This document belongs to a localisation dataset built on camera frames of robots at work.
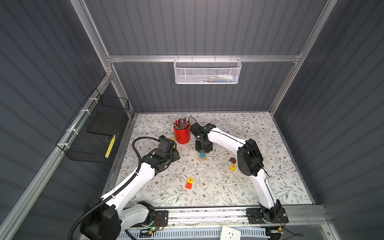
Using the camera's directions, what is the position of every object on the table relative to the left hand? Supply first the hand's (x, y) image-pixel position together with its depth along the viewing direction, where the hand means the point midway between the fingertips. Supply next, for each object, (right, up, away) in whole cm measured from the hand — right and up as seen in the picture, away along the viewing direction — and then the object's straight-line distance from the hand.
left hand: (176, 153), depth 83 cm
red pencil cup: (+3, +8, +17) cm, 19 cm away
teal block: (+16, -3, +11) cm, 19 cm away
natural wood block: (+14, -6, +11) cm, 19 cm away
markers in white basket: (+27, +45, +10) cm, 54 cm away
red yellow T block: (+8, -17, +1) cm, 19 cm away
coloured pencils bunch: (+2, +17, +13) cm, 22 cm away
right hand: (+15, -2, +12) cm, 19 cm away
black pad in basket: (-36, +17, -6) cm, 40 cm away
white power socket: (+26, -34, -16) cm, 46 cm away
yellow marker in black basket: (-29, +6, -14) cm, 33 cm away
